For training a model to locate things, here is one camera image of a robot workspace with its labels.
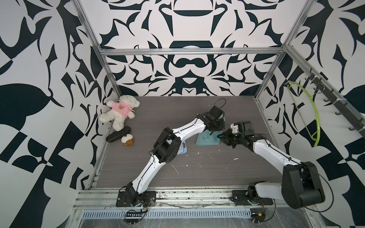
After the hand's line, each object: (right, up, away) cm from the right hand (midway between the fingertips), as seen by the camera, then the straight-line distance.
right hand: (218, 134), depth 86 cm
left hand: (+5, +6, +7) cm, 10 cm away
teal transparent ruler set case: (-7, -3, +3) cm, 9 cm away
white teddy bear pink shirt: (-65, +14, +15) cm, 68 cm away
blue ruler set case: (-21, -10, +5) cm, 24 cm away
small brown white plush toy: (-57, -5, +7) cm, 58 cm away
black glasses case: (-64, -2, +8) cm, 64 cm away
